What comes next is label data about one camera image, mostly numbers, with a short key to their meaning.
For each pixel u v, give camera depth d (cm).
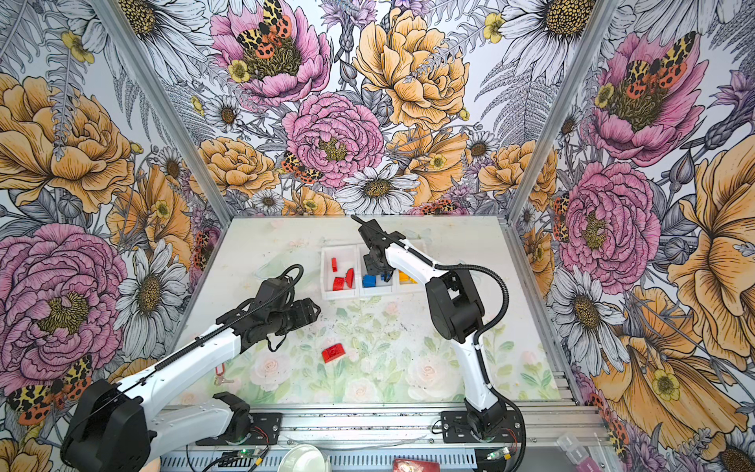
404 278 66
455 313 56
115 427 40
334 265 105
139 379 44
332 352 87
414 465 66
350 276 103
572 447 71
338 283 102
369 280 103
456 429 74
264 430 73
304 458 70
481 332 56
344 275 103
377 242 76
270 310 65
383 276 106
